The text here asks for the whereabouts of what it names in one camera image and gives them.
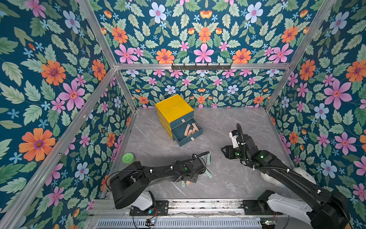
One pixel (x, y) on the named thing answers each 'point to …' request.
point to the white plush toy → (299, 171)
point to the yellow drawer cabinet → (177, 118)
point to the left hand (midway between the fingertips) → (195, 176)
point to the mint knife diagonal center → (208, 174)
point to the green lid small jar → (128, 158)
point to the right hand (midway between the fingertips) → (227, 146)
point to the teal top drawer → (182, 119)
